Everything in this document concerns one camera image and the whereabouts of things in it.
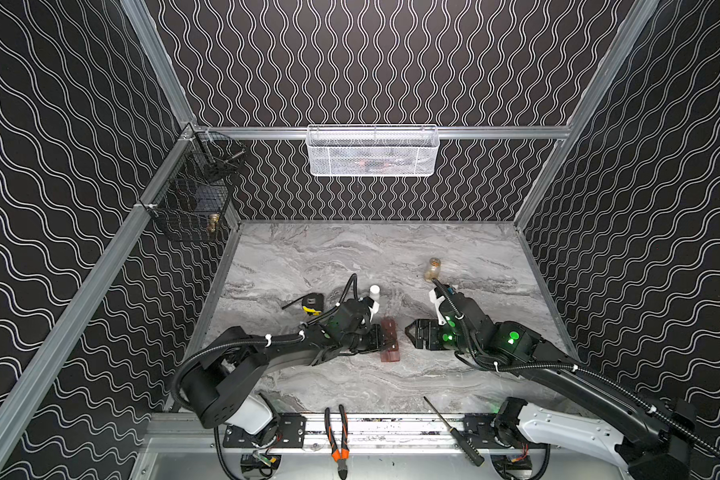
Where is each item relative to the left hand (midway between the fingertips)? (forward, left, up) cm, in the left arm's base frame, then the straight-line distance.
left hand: (405, 347), depth 79 cm
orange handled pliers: (-23, +16, -9) cm, 30 cm away
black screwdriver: (-20, -14, -9) cm, 26 cm away
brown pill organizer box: (+5, +4, 0) cm, 6 cm away
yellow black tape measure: (+13, +28, -6) cm, 32 cm away
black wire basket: (+38, +67, +17) cm, 79 cm away
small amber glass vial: (+29, -11, -4) cm, 31 cm away
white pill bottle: (+18, +9, -1) cm, 20 cm away
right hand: (+1, -2, +7) cm, 7 cm away
